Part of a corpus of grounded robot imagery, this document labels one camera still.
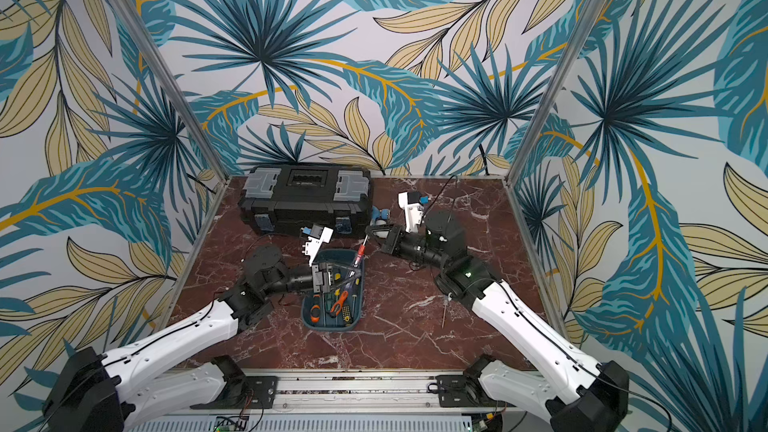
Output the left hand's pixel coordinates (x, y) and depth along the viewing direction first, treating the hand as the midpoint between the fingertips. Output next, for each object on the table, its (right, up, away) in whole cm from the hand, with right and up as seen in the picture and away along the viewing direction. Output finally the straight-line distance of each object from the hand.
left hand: (357, 278), depth 65 cm
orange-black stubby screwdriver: (-14, -14, +19) cm, 28 cm away
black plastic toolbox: (-25, +18, +26) cm, 40 cm away
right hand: (+2, +10, 0) cm, 10 cm away
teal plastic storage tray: (-6, -12, +19) cm, 23 cm away
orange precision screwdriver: (-7, -12, +20) cm, 24 cm away
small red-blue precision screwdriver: (+1, +6, 0) cm, 6 cm away
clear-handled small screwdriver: (+23, -13, +23) cm, 35 cm away
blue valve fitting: (+3, +13, +41) cm, 43 cm away
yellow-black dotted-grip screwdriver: (-5, -14, +18) cm, 24 cm away
